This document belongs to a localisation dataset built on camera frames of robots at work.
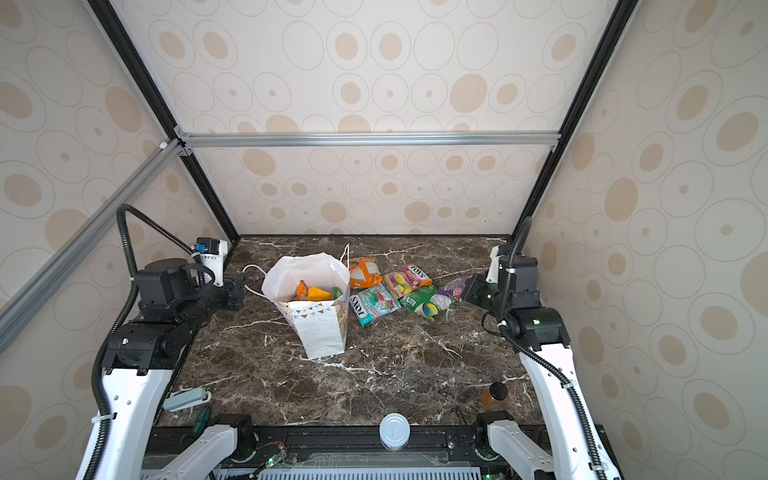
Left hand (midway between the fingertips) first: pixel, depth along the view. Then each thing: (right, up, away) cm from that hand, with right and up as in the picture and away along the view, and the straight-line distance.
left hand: (252, 271), depth 65 cm
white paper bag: (+12, -15, +13) cm, 23 cm away
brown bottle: (+59, -33, +15) cm, 69 cm away
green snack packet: (+38, -10, +32) cm, 51 cm away
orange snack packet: (+21, -1, +38) cm, 43 cm away
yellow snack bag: (+9, -7, +22) cm, 25 cm away
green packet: (+14, -7, +23) cm, 28 cm away
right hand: (+49, -2, +7) cm, 49 cm away
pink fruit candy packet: (+4, -7, +25) cm, 26 cm away
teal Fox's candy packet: (+24, -11, +32) cm, 42 cm away
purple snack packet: (+46, -4, +9) cm, 47 cm away
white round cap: (+31, -38, +6) cm, 50 cm away
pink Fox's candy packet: (+33, -5, +36) cm, 49 cm away
